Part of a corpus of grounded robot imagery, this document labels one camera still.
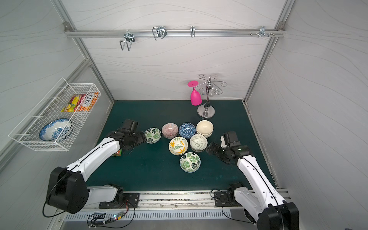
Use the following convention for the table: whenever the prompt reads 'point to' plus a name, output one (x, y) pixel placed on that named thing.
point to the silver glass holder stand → (207, 110)
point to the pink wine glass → (196, 99)
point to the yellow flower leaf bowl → (178, 145)
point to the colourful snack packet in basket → (80, 102)
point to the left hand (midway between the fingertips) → (141, 140)
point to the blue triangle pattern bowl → (187, 130)
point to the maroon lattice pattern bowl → (198, 151)
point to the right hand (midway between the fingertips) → (213, 151)
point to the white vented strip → (150, 215)
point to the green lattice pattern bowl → (198, 142)
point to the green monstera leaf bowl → (153, 135)
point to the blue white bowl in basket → (55, 129)
